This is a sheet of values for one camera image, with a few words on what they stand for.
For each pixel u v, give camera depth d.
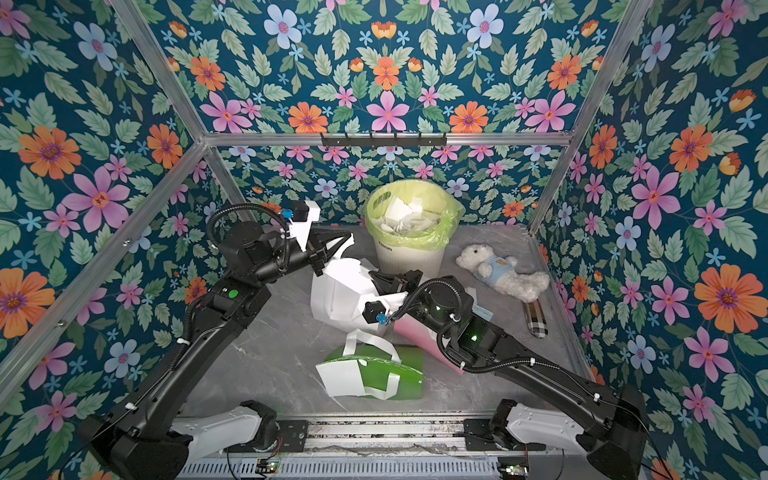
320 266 0.57
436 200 0.95
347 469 0.77
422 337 0.84
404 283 0.54
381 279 0.60
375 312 0.49
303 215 0.51
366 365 0.63
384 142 0.93
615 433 0.38
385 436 0.75
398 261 0.88
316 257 0.54
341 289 0.62
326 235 0.58
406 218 0.99
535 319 0.91
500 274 0.95
